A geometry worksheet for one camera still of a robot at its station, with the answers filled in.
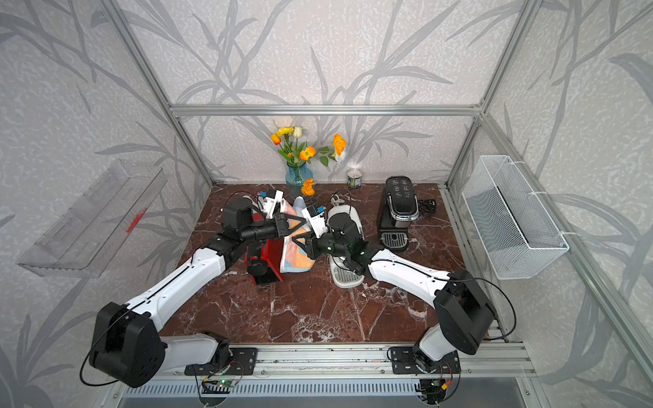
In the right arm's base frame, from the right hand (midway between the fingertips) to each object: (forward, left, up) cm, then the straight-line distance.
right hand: (295, 236), depth 75 cm
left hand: (+2, -3, +3) cm, 5 cm away
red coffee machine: (-4, +10, -6) cm, 12 cm away
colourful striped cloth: (-5, +1, -4) cm, 7 cm away
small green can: (+42, -19, -18) cm, 49 cm away
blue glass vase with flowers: (+24, 0, +12) cm, 27 cm away
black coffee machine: (+13, -33, -1) cm, 35 cm away
